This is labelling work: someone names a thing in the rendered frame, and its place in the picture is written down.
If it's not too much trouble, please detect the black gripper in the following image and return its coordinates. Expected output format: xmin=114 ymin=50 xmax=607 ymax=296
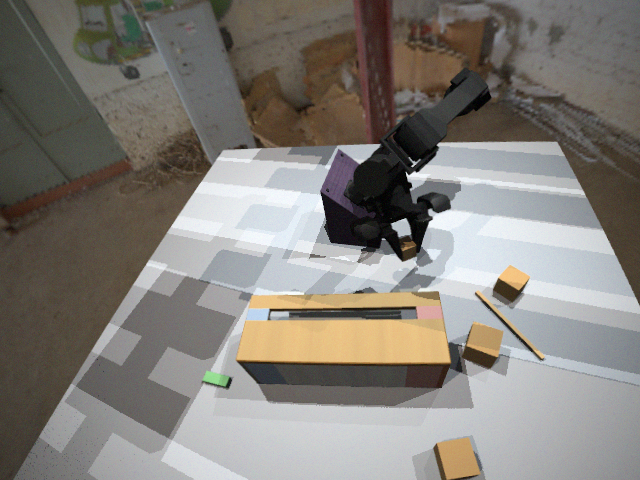
xmin=350 ymin=176 xmax=451 ymax=260

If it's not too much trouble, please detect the small green block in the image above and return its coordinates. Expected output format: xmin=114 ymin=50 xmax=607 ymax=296
xmin=203 ymin=371 xmax=231 ymax=388

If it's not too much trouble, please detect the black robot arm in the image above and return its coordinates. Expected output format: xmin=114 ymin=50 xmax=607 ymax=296
xmin=344 ymin=67 xmax=491 ymax=215

